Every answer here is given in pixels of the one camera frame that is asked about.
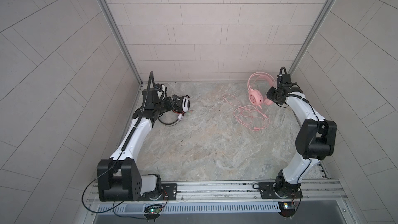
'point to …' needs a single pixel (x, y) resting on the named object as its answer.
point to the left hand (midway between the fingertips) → (180, 98)
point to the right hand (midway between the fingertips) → (268, 93)
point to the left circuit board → (153, 210)
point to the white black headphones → (186, 105)
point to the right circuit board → (287, 208)
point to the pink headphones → (255, 96)
